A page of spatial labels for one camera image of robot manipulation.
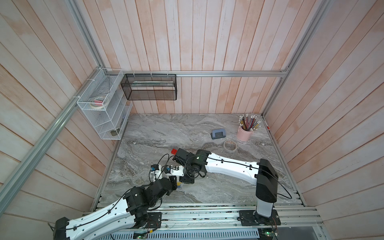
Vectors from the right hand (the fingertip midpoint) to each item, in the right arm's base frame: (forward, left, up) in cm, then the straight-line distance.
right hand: (182, 176), depth 79 cm
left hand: (-3, +6, -1) cm, 7 cm away
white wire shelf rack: (+20, +38, +20) cm, 48 cm away
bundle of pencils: (+38, -44, 0) cm, 58 cm away
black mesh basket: (+57, +25, +17) cm, 65 cm away
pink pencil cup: (+33, -41, -6) cm, 53 cm away
